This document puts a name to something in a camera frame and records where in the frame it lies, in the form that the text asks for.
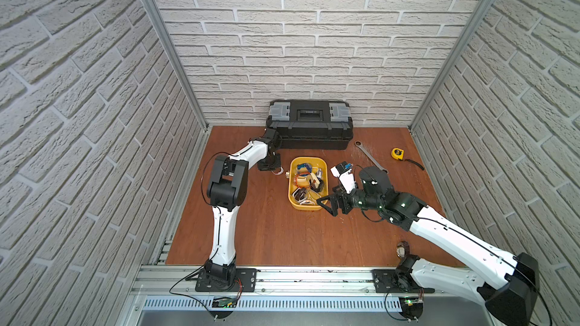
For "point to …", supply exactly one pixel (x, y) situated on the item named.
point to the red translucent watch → (303, 170)
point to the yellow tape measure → (399, 153)
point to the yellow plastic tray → (319, 162)
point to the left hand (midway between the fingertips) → (276, 163)
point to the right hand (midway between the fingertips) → (328, 195)
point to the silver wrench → (359, 144)
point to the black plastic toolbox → (311, 124)
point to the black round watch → (319, 187)
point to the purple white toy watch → (319, 173)
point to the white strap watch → (282, 171)
